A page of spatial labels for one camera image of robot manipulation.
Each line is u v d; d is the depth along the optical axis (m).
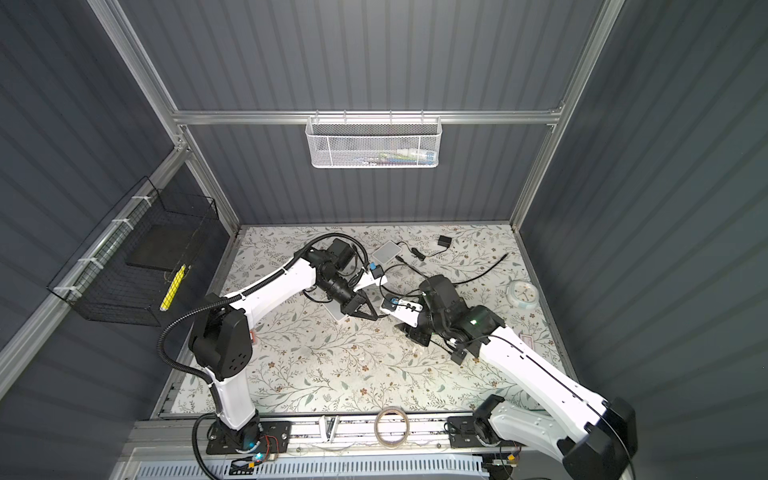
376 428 0.74
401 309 0.63
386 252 1.12
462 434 0.72
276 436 0.73
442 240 1.15
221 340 0.48
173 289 0.69
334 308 0.74
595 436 0.39
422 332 0.65
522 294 0.97
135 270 0.72
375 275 0.74
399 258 1.09
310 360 0.87
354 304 0.72
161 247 0.77
